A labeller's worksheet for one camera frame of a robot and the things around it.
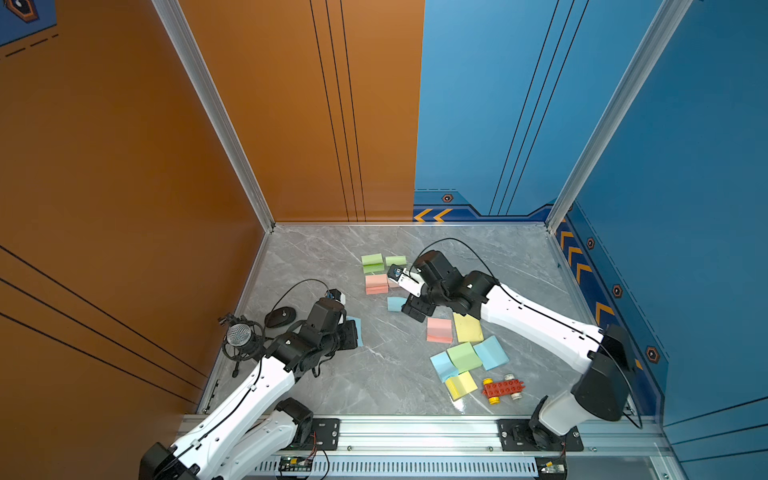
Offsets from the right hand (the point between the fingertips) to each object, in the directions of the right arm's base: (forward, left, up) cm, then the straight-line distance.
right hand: (412, 288), depth 80 cm
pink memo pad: (-3, -9, -19) cm, 21 cm away
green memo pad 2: (-12, -15, -18) cm, 26 cm away
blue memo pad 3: (-12, -23, -16) cm, 30 cm away
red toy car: (-20, -26, -16) cm, 37 cm away
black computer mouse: (-1, +40, -15) cm, 43 cm away
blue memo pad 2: (-14, -9, -19) cm, 25 cm away
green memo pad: (+20, +13, -15) cm, 29 cm away
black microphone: (-17, +39, +4) cm, 42 cm away
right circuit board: (-38, -33, -21) cm, 54 cm away
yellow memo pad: (-4, -18, -17) cm, 25 cm away
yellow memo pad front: (-20, -13, -17) cm, 29 cm away
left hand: (-8, +15, -6) cm, 18 cm away
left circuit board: (-38, +29, -19) cm, 51 cm away
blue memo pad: (-8, +15, -9) cm, 19 cm away
